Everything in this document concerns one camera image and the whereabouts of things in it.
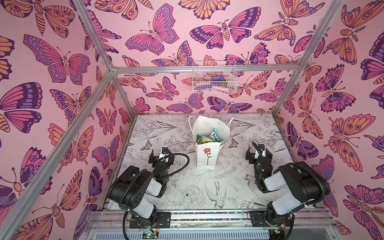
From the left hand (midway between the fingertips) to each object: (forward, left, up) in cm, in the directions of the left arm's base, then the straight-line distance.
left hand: (161, 149), depth 89 cm
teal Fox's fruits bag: (+4, -31, +7) cm, 33 cm away
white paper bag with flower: (+7, -29, +4) cm, 30 cm away
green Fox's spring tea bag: (+2, -25, +8) cm, 26 cm away
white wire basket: (+39, -33, +24) cm, 56 cm away
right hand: (+2, -59, -1) cm, 59 cm away
